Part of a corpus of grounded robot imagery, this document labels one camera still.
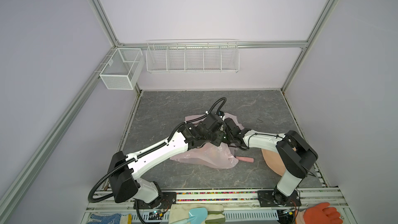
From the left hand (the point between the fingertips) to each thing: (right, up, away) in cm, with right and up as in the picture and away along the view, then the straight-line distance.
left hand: (220, 135), depth 74 cm
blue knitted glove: (-48, -36, -6) cm, 60 cm away
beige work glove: (-3, -35, -3) cm, 35 cm away
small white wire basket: (-58, +35, +19) cm, 70 cm away
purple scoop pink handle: (+16, -15, +10) cm, 24 cm away
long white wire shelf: (-15, +46, +25) cm, 55 cm away
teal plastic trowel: (-11, -34, -6) cm, 37 cm away
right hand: (-5, -7, +14) cm, 16 cm away
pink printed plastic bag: (-5, -11, +6) cm, 14 cm away
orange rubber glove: (+45, -34, -5) cm, 57 cm away
